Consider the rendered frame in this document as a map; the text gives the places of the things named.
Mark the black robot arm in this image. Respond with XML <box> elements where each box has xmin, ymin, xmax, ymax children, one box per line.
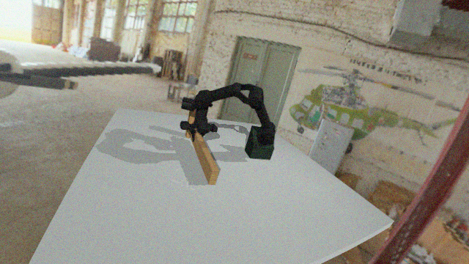
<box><xmin>181</xmin><ymin>82</ymin><xmax>276</xmax><ymax>147</ymax></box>

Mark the wooden board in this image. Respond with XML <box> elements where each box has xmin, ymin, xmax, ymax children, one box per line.
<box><xmin>191</xmin><ymin>128</ymin><xmax>219</xmax><ymax>185</ymax></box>

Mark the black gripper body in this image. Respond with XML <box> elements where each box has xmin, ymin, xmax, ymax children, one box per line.
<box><xmin>180</xmin><ymin>113</ymin><xmax>218</xmax><ymax>132</ymax></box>

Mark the wooden post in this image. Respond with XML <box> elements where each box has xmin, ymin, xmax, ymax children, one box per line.
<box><xmin>185</xmin><ymin>109</ymin><xmax>196</xmax><ymax>139</ymax></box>

